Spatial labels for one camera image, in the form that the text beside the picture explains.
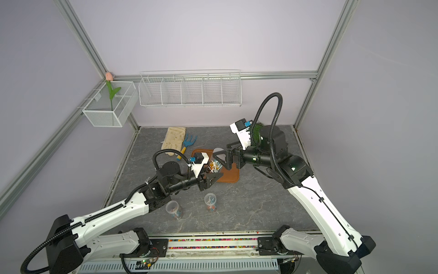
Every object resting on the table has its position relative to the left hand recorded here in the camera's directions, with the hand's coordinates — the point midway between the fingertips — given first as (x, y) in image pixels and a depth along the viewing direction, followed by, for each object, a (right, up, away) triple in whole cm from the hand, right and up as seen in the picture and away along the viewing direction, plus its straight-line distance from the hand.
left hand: (219, 169), depth 67 cm
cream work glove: (-32, +13, +46) cm, 57 cm away
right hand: (+1, +8, -7) cm, 11 cm away
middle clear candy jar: (-5, -17, +14) cm, 23 cm away
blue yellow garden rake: (-24, +10, +45) cm, 52 cm away
